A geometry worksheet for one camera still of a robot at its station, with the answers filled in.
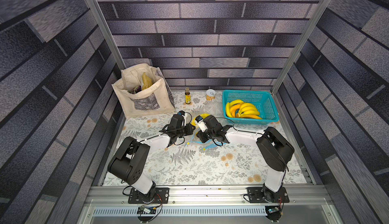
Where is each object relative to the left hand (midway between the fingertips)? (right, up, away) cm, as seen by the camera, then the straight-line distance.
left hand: (194, 126), depth 91 cm
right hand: (+2, -5, +1) cm, 5 cm away
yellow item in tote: (-30, +28, +3) cm, 41 cm away
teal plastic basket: (+51, +17, +18) cm, 56 cm away
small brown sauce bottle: (-5, +20, +15) cm, 25 cm away
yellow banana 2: (+23, +10, +9) cm, 27 cm away
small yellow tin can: (+12, +21, +19) cm, 31 cm away
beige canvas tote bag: (-37, +15, -2) cm, 40 cm away
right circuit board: (+40, -39, -18) cm, 58 cm away
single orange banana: (+27, +10, +11) cm, 31 cm away
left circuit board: (-23, -37, -20) cm, 49 cm away
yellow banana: (+31, +15, +19) cm, 39 cm away
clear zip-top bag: (+2, +4, -8) cm, 10 cm away
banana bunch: (+36, +11, +9) cm, 38 cm away
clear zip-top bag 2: (+9, -9, -10) cm, 15 cm away
